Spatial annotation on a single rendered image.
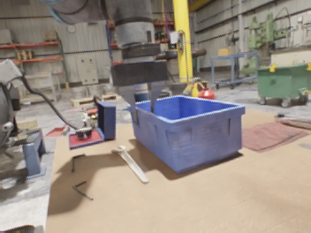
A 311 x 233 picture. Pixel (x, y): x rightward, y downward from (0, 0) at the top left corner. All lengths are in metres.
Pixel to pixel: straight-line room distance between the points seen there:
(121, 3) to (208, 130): 0.33
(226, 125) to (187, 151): 0.11
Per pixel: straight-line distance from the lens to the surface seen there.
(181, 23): 4.31
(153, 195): 0.40
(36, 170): 1.83
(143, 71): 0.49
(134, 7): 0.49
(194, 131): 0.43
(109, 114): 0.69
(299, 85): 3.30
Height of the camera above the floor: 0.69
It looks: 11 degrees down
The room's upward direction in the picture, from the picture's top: 6 degrees counter-clockwise
